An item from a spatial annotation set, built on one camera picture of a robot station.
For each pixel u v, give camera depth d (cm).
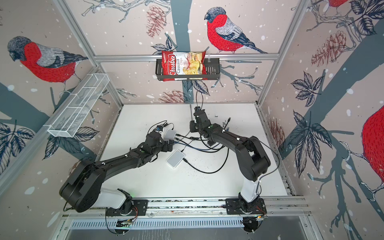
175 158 90
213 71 95
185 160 90
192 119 112
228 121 110
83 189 42
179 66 88
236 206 73
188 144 96
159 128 80
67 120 72
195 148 95
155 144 71
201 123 71
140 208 73
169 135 101
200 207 75
